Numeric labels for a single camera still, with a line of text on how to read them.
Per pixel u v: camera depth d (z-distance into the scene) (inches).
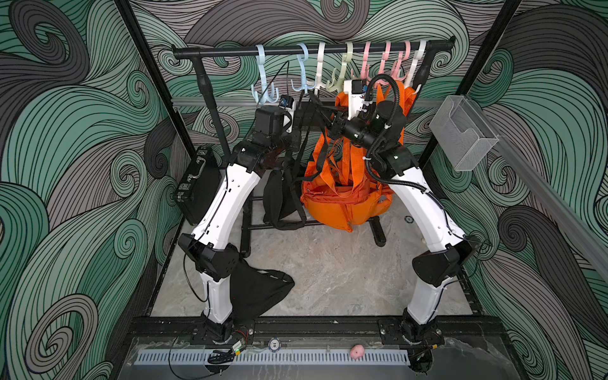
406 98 24.6
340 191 29.4
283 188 32.7
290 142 24.8
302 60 21.4
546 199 23.5
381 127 19.1
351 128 22.1
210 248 17.7
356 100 21.5
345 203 29.0
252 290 31.6
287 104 23.2
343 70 22.8
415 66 22.9
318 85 24.5
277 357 27.5
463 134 31.2
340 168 31.4
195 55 20.2
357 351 26.9
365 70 37.5
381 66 35.5
